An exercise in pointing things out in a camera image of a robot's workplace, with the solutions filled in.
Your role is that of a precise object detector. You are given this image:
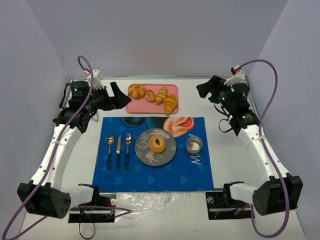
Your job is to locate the sugared ring donut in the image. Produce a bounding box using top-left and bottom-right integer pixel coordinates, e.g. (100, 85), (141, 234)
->
(148, 135), (166, 154)

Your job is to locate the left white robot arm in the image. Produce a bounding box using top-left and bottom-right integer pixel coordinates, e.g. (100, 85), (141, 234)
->
(17, 80), (131, 219)

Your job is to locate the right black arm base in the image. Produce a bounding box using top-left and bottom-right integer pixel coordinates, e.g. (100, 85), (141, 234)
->
(205, 181), (251, 220)

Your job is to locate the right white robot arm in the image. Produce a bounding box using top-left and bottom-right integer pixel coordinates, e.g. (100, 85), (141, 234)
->
(196, 75), (303, 216)

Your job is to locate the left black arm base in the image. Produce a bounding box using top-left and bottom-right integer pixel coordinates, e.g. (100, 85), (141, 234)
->
(67, 193), (117, 224)

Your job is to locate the round pumpkin-shaped bun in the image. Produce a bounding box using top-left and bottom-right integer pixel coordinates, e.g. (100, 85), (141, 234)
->
(128, 84), (147, 99)

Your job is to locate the pink rectangular tray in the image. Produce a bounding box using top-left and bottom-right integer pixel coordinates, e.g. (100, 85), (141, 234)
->
(126, 83), (179, 115)

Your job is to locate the small sesame bun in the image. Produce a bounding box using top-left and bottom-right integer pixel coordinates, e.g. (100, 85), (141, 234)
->
(145, 89), (156, 102)

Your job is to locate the large striped croissant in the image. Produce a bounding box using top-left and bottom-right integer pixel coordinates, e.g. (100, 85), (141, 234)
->
(163, 94), (178, 116)

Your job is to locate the small striped croissant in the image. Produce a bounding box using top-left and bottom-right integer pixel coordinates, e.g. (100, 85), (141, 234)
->
(155, 86), (168, 105)

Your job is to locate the grey reindeer plate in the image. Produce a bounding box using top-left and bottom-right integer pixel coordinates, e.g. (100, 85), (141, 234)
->
(134, 128), (177, 167)

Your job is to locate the silver metal cup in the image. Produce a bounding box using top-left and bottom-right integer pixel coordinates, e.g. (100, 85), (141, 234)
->
(186, 136), (203, 156)

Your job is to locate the blue cartoon placemat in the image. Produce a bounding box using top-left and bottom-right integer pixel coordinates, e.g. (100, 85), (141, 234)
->
(92, 116), (214, 192)

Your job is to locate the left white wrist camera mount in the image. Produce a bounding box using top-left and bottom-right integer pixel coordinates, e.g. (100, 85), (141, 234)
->
(83, 67), (105, 89)

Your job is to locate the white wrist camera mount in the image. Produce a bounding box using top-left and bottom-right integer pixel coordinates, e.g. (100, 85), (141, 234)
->
(224, 65), (247, 86)
(83, 67), (105, 89)

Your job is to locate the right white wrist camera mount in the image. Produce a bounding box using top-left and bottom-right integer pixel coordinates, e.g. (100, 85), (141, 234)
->
(224, 65), (247, 86)

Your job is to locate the gold fork dark handle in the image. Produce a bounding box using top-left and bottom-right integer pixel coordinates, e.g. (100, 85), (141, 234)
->
(124, 133), (132, 170)

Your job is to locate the gold spoon dark handle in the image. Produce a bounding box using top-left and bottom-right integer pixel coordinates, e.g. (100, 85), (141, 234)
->
(106, 135), (115, 170)

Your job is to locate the gold knife dark handle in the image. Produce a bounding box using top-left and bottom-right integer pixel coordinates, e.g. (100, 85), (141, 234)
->
(116, 135), (122, 170)

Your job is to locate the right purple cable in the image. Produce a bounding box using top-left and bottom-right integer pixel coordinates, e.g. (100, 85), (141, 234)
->
(237, 59), (290, 238)

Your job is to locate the purple cable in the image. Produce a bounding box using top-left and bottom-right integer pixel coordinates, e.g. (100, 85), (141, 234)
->
(0, 55), (133, 240)
(237, 59), (290, 238)

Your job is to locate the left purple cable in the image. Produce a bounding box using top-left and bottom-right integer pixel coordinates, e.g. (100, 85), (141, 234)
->
(0, 55), (133, 240)

